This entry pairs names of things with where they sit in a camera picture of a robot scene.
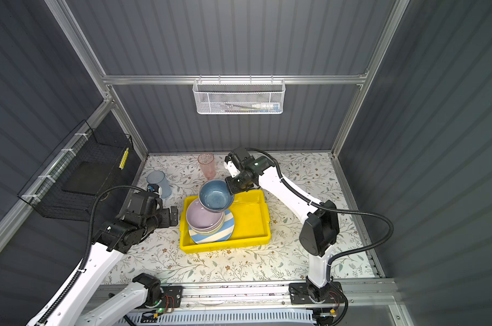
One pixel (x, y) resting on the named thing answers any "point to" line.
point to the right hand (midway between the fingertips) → (230, 190)
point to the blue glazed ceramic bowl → (215, 195)
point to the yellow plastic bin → (252, 224)
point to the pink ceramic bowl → (201, 219)
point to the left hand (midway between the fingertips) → (165, 211)
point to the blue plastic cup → (157, 177)
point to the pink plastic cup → (207, 164)
